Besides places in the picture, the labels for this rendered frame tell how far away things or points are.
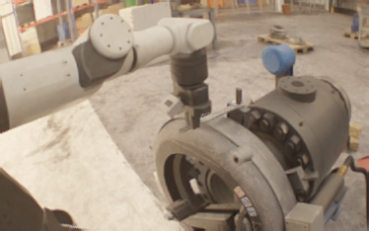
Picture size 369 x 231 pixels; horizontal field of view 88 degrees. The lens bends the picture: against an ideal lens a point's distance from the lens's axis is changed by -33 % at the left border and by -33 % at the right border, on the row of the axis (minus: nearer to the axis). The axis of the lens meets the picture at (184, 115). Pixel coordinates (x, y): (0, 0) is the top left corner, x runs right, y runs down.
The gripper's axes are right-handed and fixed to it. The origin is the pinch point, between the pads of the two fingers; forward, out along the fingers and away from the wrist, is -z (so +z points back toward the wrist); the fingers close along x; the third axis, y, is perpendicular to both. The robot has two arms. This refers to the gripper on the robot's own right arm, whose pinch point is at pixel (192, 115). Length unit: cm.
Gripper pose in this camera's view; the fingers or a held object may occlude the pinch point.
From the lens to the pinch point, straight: 70.5
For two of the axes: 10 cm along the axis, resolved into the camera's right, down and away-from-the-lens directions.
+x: 5.7, 4.1, -7.1
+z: -0.7, -8.4, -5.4
